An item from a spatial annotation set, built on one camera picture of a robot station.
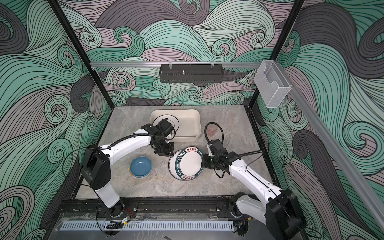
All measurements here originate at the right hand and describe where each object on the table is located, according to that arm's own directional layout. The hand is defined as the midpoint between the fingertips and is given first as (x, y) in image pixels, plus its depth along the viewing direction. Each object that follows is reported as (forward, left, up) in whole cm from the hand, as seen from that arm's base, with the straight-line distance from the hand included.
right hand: (201, 162), depth 82 cm
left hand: (+4, +16, +3) cm, 17 cm away
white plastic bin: (+27, +7, -6) cm, 29 cm away
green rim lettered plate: (+2, +9, -6) cm, 11 cm away
